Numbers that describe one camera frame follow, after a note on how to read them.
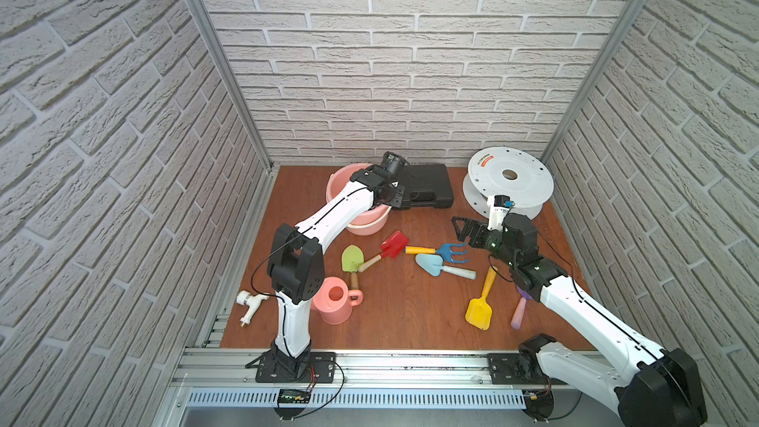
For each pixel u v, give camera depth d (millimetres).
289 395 723
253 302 818
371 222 876
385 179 679
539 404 698
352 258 944
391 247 967
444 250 955
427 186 1053
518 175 1039
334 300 741
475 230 697
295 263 493
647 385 383
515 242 600
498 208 705
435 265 922
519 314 811
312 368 725
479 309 843
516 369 726
